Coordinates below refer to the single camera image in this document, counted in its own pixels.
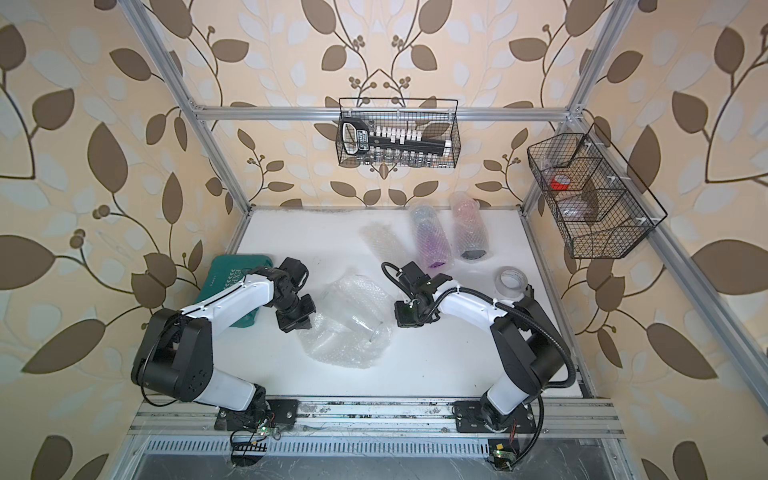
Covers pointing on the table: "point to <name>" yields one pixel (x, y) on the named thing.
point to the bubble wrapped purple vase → (432, 239)
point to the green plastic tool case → (227, 270)
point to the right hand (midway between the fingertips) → (400, 323)
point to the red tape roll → (560, 182)
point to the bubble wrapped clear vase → (392, 242)
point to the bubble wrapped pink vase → (469, 227)
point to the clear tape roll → (510, 292)
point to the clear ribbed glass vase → (352, 309)
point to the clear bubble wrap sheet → (335, 347)
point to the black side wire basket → (601, 207)
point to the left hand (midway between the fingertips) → (311, 320)
